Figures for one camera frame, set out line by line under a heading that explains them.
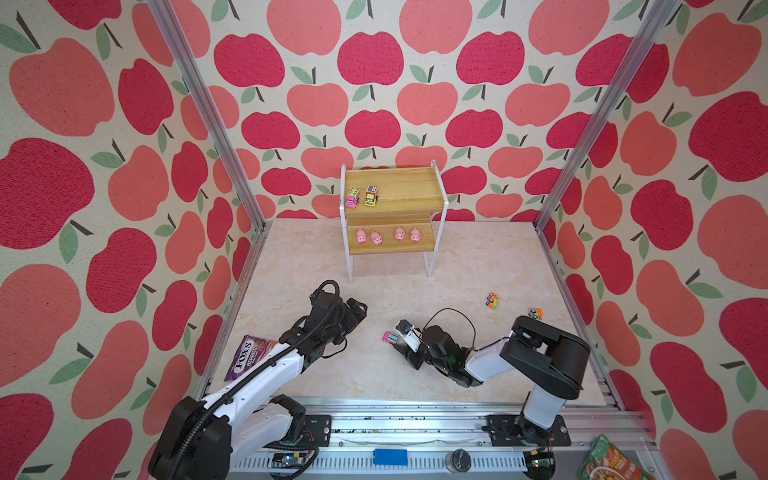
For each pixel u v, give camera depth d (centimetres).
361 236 93
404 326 78
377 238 93
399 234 94
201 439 40
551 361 48
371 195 79
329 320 66
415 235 93
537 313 93
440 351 70
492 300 96
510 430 73
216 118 90
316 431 75
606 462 69
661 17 70
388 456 70
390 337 88
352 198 78
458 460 62
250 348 86
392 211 79
